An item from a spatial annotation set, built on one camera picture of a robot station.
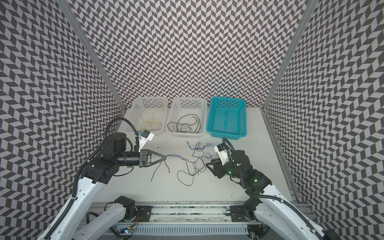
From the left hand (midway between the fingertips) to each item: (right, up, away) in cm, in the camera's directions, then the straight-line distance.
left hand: (163, 160), depth 59 cm
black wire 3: (0, +14, +50) cm, 51 cm away
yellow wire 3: (-16, +15, +53) cm, 57 cm away
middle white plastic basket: (+6, +18, +53) cm, 56 cm away
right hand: (+20, -5, +13) cm, 24 cm away
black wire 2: (+10, -15, +26) cm, 31 cm away
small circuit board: (-17, -34, +7) cm, 38 cm away
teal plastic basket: (+36, +18, +53) cm, 66 cm away
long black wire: (+5, +20, +49) cm, 54 cm away
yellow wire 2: (-22, +15, +44) cm, 51 cm away
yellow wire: (-20, +20, +48) cm, 56 cm away
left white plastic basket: (-25, +22, +56) cm, 65 cm away
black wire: (+16, -13, +27) cm, 34 cm away
